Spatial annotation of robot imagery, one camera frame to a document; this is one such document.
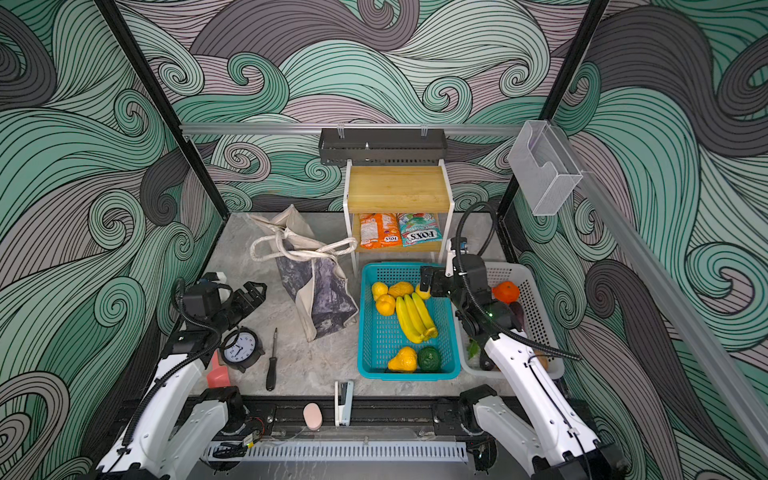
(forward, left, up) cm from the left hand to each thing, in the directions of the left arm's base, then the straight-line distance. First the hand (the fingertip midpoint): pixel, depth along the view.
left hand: (257, 290), depth 81 cm
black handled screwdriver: (-16, -5, -14) cm, 22 cm away
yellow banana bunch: (-3, -45, -11) cm, 47 cm away
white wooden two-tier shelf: (+14, -38, +18) cm, 45 cm away
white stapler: (-23, -25, -11) cm, 36 cm away
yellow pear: (-16, -41, -9) cm, 45 cm away
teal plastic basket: (-7, -42, -12) cm, 44 cm away
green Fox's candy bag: (+22, -46, +4) cm, 51 cm away
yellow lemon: (+7, -34, -9) cm, 36 cm away
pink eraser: (-28, -18, -13) cm, 36 cm away
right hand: (+3, -50, +9) cm, 50 cm away
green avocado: (-15, -48, -8) cm, 51 cm away
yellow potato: (+7, -41, -9) cm, 42 cm away
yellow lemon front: (+1, -36, -9) cm, 37 cm away
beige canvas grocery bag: (0, -16, +10) cm, 19 cm away
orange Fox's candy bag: (+20, -34, +4) cm, 40 cm away
